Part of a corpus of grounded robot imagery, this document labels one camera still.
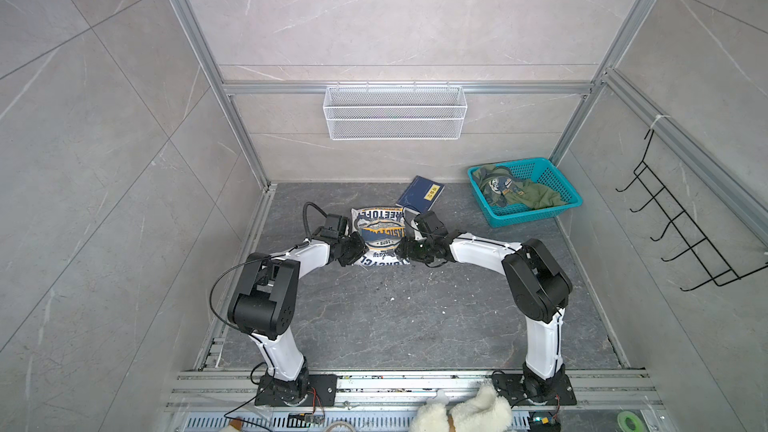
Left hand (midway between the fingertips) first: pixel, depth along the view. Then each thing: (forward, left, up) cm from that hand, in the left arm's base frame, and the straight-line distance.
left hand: (368, 241), depth 96 cm
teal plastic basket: (+31, -69, +1) cm, 75 cm away
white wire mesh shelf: (+36, -10, +24) cm, 45 cm away
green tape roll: (-50, -60, -5) cm, 79 cm away
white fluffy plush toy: (-48, -26, +6) cm, 55 cm away
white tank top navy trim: (+4, -5, 0) cm, 6 cm away
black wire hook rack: (-29, -72, +29) cm, 82 cm away
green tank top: (+21, -52, 0) cm, 56 cm away
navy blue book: (+23, -20, -4) cm, 31 cm away
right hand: (-2, -11, -2) cm, 11 cm away
